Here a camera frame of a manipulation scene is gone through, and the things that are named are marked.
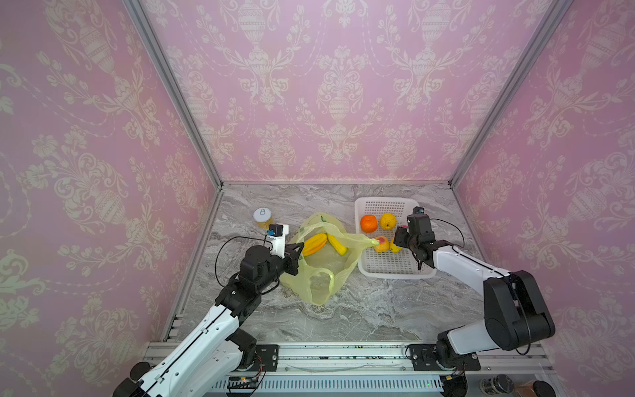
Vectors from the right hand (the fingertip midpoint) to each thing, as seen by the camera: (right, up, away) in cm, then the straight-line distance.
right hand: (404, 231), depth 93 cm
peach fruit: (-8, -5, 0) cm, 9 cm away
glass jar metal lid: (+14, -35, -32) cm, 49 cm away
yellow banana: (-34, -5, +4) cm, 35 cm away
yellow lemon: (-4, -6, 0) cm, 7 cm away
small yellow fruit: (-24, -7, +2) cm, 25 cm away
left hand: (-36, -3, -19) cm, 41 cm away
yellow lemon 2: (-5, +4, +6) cm, 9 cm away
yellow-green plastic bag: (-31, -8, -29) cm, 43 cm away
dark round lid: (+24, -36, -32) cm, 54 cm away
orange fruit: (-12, +3, +5) cm, 14 cm away
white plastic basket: (-9, +5, +7) cm, 12 cm away
